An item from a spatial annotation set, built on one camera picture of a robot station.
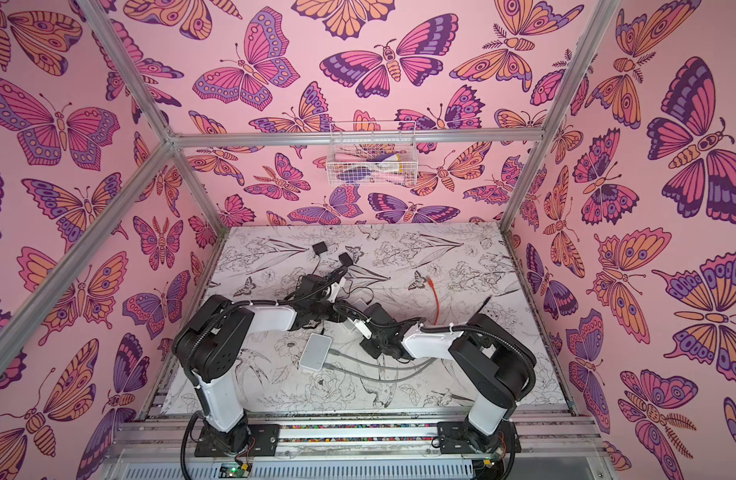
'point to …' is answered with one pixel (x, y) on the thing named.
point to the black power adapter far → (320, 248)
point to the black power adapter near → (345, 259)
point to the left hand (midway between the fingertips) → (355, 308)
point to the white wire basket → (372, 154)
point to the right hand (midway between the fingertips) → (367, 330)
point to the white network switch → (315, 353)
